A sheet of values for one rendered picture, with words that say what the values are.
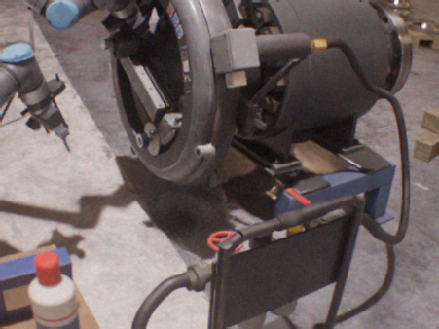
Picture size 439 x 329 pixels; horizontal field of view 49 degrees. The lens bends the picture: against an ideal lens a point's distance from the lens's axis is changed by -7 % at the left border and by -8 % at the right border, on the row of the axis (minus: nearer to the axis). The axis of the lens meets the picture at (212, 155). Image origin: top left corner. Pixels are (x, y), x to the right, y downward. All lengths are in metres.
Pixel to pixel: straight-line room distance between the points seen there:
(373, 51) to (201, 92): 0.78
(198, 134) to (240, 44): 0.30
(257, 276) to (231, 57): 0.55
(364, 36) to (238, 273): 1.14
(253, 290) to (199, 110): 0.56
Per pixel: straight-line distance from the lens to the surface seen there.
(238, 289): 1.07
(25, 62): 1.38
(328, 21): 1.82
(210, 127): 1.45
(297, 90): 1.70
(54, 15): 1.47
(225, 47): 1.33
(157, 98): 1.65
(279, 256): 1.09
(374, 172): 2.00
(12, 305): 0.90
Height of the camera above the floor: 1.10
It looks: 26 degrees down
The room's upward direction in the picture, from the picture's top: 3 degrees clockwise
